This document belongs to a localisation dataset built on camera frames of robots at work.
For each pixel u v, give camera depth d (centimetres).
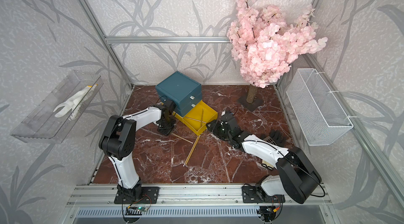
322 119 60
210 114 103
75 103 64
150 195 73
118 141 51
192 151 88
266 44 55
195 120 99
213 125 76
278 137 91
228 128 66
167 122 84
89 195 76
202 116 103
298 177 42
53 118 64
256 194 66
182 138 93
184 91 87
